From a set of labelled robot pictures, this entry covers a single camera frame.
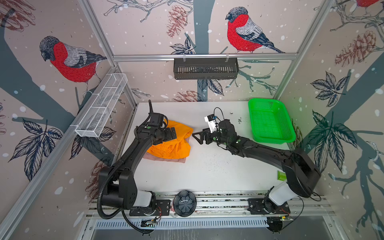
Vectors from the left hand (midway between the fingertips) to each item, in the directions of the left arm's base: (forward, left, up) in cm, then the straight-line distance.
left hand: (169, 135), depth 85 cm
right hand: (-2, -16, +4) cm, 17 cm away
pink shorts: (-8, +10, -13) cm, 18 cm away
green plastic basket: (+20, -71, -14) cm, 75 cm away
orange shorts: (-3, -4, -10) cm, 11 cm away
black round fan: (-32, -10, -14) cm, 36 cm away
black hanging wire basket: (+46, -23, +14) cm, 54 cm away
